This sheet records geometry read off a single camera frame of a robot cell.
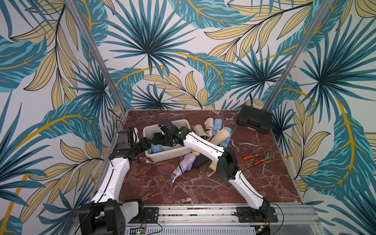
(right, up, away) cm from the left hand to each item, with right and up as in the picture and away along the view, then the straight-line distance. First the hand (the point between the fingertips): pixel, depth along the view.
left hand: (147, 144), depth 83 cm
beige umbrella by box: (+31, +6, +18) cm, 37 cm away
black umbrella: (+30, -11, +5) cm, 33 cm away
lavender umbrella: (+22, -12, +3) cm, 25 cm away
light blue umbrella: (+3, -4, +9) cm, 10 cm away
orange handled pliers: (+74, -10, +12) cm, 76 cm away
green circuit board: (0, -42, -12) cm, 43 cm away
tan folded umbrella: (+45, +3, +15) cm, 47 cm away
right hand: (+4, +1, +4) cm, 6 cm away
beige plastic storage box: (+12, -5, -2) cm, 13 cm away
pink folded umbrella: (+38, +12, +24) cm, 47 cm away
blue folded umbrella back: (+44, +10, +23) cm, 51 cm away
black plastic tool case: (+73, +15, +24) cm, 79 cm away
